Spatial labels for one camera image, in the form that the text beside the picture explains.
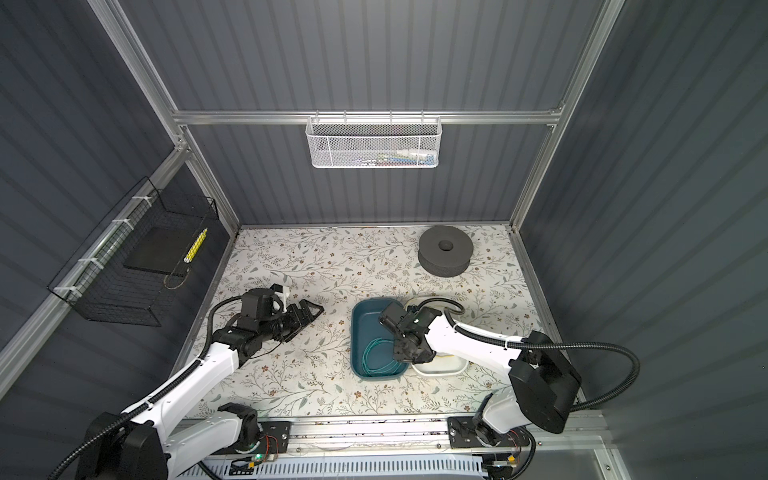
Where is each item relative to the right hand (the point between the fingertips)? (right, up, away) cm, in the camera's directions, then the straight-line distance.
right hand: (407, 357), depth 83 cm
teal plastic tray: (-13, +6, +10) cm, 17 cm away
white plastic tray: (+9, -2, 0) cm, 10 cm away
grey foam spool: (+15, +30, +22) cm, 40 cm away
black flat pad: (-63, +30, -7) cm, 70 cm away
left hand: (-26, +12, +1) cm, 28 cm away
